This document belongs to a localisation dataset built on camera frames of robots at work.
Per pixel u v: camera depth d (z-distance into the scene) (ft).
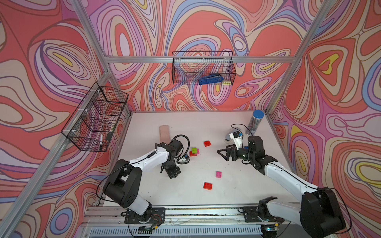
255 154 2.13
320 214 1.32
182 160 2.63
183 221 2.40
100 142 2.39
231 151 2.37
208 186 2.69
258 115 2.98
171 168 2.50
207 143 3.25
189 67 3.15
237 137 2.41
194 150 3.04
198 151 3.10
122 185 1.44
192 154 3.09
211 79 2.64
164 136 3.36
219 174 2.82
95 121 2.57
